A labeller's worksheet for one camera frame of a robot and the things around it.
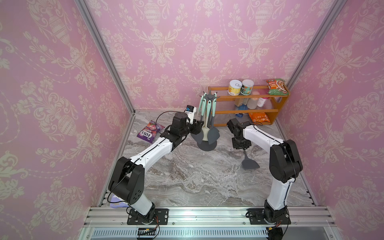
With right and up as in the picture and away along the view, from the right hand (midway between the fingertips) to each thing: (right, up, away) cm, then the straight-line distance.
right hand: (242, 145), depth 93 cm
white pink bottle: (+14, +28, +5) cm, 32 cm away
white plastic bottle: (+9, +28, +6) cm, 30 cm away
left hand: (-27, +15, -9) cm, 32 cm away
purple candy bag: (-62, +8, +9) cm, 63 cm away
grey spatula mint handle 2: (-18, +7, -2) cm, 20 cm away
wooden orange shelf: (+36, +32, +23) cm, 53 cm away
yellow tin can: (-6, +35, -6) cm, 36 cm away
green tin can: (+1, +35, -7) cm, 36 cm away
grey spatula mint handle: (+4, -11, -1) cm, 12 cm away
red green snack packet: (+20, +36, -4) cm, 41 cm away
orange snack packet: (+19, +19, +19) cm, 33 cm away
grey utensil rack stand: (-23, -1, +6) cm, 24 cm away
